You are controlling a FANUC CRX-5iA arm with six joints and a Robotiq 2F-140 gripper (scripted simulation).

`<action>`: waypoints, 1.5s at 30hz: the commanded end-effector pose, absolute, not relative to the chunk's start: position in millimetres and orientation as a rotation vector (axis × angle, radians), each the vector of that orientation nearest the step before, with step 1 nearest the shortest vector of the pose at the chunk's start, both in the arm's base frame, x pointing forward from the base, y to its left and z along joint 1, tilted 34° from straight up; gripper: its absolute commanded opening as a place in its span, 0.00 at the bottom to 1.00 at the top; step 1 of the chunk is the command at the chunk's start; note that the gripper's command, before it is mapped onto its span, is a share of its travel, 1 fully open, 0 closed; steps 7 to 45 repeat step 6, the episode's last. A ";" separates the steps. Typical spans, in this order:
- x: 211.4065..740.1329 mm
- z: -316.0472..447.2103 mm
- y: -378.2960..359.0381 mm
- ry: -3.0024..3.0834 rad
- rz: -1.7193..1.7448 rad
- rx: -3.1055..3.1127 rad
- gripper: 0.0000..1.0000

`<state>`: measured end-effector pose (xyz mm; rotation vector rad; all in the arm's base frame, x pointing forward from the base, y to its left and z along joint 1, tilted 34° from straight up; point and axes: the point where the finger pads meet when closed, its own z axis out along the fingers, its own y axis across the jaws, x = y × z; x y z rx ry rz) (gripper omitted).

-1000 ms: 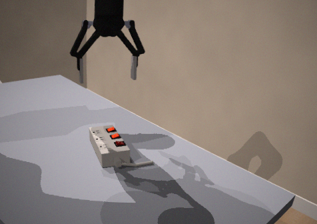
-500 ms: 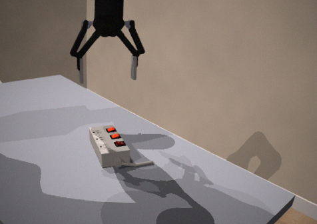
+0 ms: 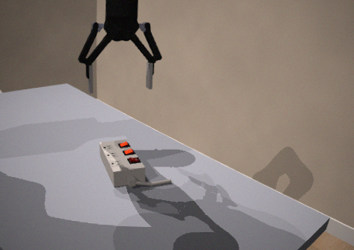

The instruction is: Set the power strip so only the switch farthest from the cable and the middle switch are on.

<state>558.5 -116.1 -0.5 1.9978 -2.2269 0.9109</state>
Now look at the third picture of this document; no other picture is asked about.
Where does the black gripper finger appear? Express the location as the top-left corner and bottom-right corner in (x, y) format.
(125, 22), (162, 89)
(78, 22), (120, 93)

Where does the white power strip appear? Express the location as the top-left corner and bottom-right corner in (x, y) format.
(100, 139), (171, 187)

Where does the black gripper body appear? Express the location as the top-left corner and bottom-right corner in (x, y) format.
(104, 0), (139, 42)

